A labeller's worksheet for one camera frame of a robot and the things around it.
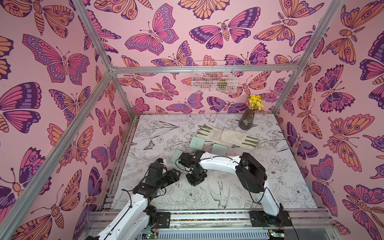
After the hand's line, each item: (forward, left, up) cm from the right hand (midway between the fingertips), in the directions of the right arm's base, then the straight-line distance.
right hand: (193, 183), depth 86 cm
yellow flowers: (+42, -37, +25) cm, 61 cm away
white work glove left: (+37, -10, 0) cm, 38 cm away
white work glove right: (+31, -31, +1) cm, 44 cm away
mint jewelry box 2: (+22, -16, +1) cm, 28 cm away
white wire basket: (+56, -12, +34) cm, 66 cm away
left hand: (+4, +9, +6) cm, 11 cm away
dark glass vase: (+42, -36, +8) cm, 56 cm away
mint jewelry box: (+26, -1, +3) cm, 26 cm away
